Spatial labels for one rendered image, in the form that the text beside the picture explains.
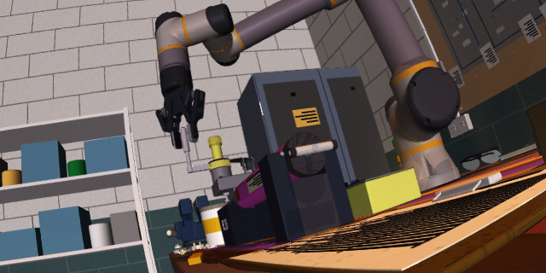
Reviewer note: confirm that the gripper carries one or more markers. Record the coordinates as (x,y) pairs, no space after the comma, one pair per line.
(175,81)

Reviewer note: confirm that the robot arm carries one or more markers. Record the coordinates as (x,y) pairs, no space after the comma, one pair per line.
(384,25)

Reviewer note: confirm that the grey lever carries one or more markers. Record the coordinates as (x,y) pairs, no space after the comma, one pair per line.
(186,149)

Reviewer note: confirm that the magenta grease gun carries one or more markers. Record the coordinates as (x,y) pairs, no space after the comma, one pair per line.
(251,181)

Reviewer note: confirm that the dark navy fixture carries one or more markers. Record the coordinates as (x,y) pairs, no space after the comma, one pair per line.
(298,205)

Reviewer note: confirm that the blue box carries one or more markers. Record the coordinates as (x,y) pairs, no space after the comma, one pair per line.
(106,154)
(62,230)
(40,162)
(19,244)

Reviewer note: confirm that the white tin yellow band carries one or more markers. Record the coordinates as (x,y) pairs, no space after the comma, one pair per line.
(212,226)

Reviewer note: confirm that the green tin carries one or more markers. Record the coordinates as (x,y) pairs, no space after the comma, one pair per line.
(77,168)

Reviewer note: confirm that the white shelf unit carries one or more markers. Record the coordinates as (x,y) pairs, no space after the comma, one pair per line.
(64,130)

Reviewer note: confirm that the grey box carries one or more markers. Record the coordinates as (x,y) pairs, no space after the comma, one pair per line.
(124,227)

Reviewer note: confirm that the small yellow block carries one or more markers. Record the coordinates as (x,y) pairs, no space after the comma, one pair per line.
(195,259)

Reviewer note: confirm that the white cylinder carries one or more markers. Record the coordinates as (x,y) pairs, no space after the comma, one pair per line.
(100,235)

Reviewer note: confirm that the grey metal cabinet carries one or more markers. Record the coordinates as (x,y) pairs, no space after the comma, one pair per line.
(341,106)

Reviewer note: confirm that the yellow-green box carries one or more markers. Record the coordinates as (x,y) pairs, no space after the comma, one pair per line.
(384,192)

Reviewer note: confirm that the black ribbed mat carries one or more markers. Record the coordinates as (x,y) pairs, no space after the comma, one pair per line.
(426,219)

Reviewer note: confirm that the white marker pen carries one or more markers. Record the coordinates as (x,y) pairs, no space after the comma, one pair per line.
(469,185)

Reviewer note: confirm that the dark safety glasses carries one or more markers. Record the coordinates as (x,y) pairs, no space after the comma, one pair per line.
(480,160)

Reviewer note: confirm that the cork notice board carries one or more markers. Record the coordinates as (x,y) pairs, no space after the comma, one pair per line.
(482,13)

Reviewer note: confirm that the white wall socket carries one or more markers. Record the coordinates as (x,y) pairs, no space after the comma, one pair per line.
(460,125)

